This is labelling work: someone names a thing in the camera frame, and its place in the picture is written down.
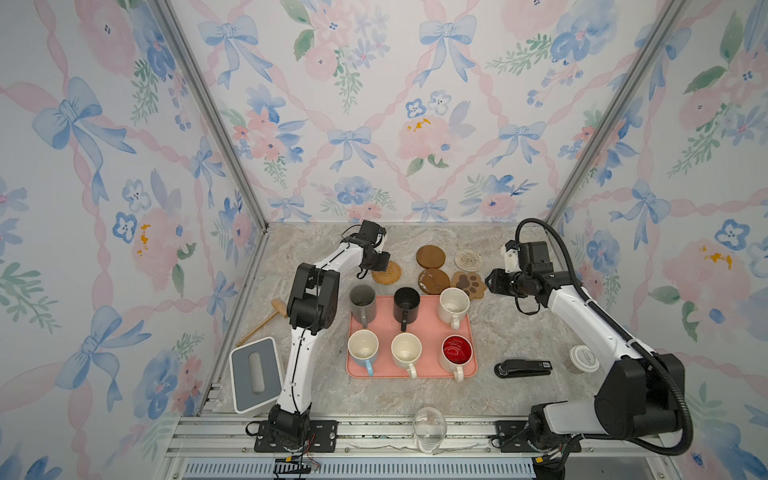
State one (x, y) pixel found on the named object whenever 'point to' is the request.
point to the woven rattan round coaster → (390, 276)
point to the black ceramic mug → (406, 305)
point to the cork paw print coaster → (470, 282)
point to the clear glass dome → (429, 429)
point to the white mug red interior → (456, 352)
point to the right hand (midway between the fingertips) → (491, 279)
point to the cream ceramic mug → (406, 350)
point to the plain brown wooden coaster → (430, 257)
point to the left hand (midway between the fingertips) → (384, 261)
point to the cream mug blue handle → (363, 346)
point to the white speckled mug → (453, 305)
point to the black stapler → (522, 367)
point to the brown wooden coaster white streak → (434, 281)
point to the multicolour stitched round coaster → (468, 260)
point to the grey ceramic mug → (363, 300)
